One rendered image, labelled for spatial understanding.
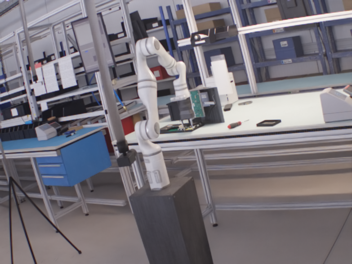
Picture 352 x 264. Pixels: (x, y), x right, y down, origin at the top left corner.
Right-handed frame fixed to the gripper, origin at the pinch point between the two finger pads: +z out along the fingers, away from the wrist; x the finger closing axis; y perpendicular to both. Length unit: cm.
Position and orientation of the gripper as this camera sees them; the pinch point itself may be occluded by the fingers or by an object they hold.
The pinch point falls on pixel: (188, 130)
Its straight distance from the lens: 247.3
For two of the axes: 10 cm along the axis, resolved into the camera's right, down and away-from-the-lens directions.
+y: 4.2, -2.8, 8.7
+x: -8.8, 1.2, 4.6
